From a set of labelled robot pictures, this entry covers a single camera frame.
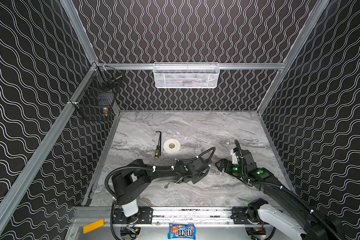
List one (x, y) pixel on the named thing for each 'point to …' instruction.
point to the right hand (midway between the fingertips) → (222, 166)
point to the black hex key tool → (158, 150)
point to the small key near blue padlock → (166, 185)
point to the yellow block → (93, 226)
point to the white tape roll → (172, 140)
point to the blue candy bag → (183, 230)
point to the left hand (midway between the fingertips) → (203, 173)
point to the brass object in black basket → (105, 111)
